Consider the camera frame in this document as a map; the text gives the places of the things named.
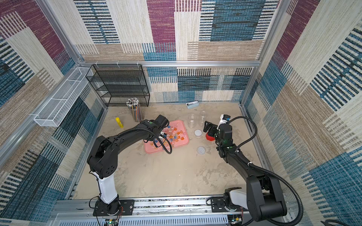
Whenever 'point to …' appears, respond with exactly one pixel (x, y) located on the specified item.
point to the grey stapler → (191, 105)
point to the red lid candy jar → (203, 115)
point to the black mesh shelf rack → (117, 83)
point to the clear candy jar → (192, 120)
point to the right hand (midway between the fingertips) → (213, 125)
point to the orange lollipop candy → (182, 138)
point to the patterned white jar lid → (201, 150)
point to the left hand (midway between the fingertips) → (145, 127)
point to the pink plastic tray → (178, 133)
